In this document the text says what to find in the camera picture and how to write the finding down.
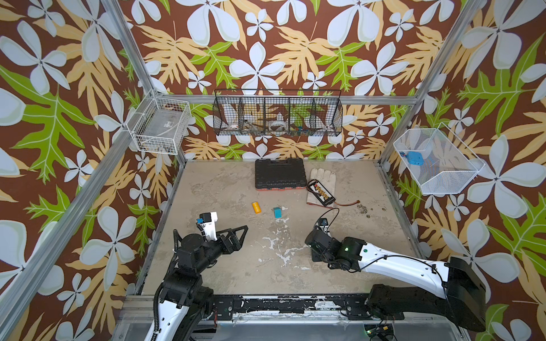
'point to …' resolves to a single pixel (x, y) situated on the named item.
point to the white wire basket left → (158, 123)
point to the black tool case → (279, 174)
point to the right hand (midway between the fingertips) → (312, 249)
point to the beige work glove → (328, 180)
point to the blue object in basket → (415, 158)
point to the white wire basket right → (448, 165)
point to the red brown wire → (356, 202)
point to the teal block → (278, 212)
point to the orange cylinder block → (257, 207)
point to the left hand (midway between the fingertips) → (239, 227)
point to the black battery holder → (320, 192)
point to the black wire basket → (274, 112)
